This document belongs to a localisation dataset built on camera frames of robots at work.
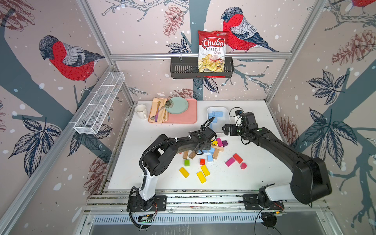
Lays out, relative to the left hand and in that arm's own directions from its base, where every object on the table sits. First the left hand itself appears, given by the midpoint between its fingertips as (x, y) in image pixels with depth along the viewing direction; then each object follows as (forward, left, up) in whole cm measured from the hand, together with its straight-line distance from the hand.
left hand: (207, 142), depth 95 cm
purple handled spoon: (+28, +38, -1) cm, 47 cm away
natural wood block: (-7, -5, 0) cm, 9 cm away
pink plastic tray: (+24, +12, -4) cm, 27 cm away
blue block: (-11, -1, 0) cm, 11 cm away
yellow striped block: (-1, -5, 0) cm, 5 cm away
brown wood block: (-9, +10, -1) cm, 13 cm away
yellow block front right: (-18, +2, -3) cm, 18 cm away
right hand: (+4, -12, +12) cm, 17 cm away
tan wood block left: (-9, +14, -1) cm, 17 cm away
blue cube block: (+22, -4, 0) cm, 23 cm away
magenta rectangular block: (-13, -13, -2) cm, 18 cm away
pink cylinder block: (-15, -21, -1) cm, 26 cm away
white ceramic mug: (+22, +47, +7) cm, 53 cm away
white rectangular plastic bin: (+22, -10, -2) cm, 24 cm away
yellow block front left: (-19, +15, -1) cm, 24 cm away
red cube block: (-13, +4, 0) cm, 14 cm away
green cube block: (-13, +14, -1) cm, 19 cm away
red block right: (-10, -18, -2) cm, 21 cm away
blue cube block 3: (-7, -2, +1) cm, 7 cm away
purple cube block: (-1, -11, 0) cm, 11 cm away
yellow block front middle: (-21, +5, -2) cm, 22 cm away
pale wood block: (-4, -9, -2) cm, 10 cm away
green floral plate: (+35, +24, -1) cm, 42 cm away
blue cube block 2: (+23, -10, +2) cm, 25 cm away
